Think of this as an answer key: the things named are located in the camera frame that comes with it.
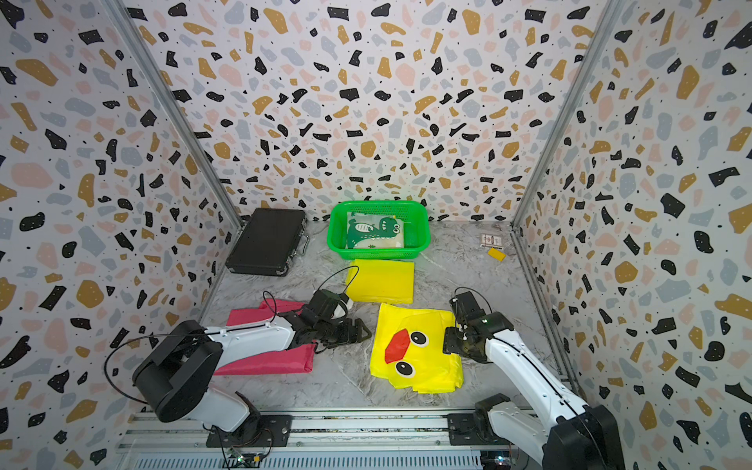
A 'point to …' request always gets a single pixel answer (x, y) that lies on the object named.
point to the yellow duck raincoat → (408, 350)
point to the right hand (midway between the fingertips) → (456, 346)
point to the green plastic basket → (416, 228)
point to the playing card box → (493, 241)
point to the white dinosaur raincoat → (374, 230)
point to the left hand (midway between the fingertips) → (365, 336)
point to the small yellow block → (497, 255)
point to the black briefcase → (268, 243)
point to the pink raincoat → (300, 359)
